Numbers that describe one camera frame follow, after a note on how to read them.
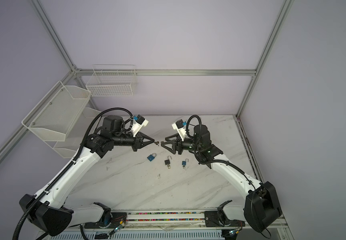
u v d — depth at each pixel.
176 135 0.70
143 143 0.64
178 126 0.63
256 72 0.93
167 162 0.95
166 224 0.73
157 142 0.70
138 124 0.61
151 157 0.96
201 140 0.57
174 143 0.63
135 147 0.60
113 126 0.55
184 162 0.94
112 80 0.95
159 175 0.88
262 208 0.40
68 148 0.75
